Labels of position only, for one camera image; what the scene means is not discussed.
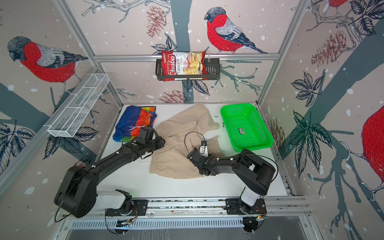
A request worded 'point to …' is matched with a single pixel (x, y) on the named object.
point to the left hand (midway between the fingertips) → (163, 141)
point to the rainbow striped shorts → (131, 120)
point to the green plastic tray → (245, 127)
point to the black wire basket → (212, 72)
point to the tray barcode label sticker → (241, 131)
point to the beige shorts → (191, 128)
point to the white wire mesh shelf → (69, 119)
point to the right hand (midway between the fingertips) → (199, 160)
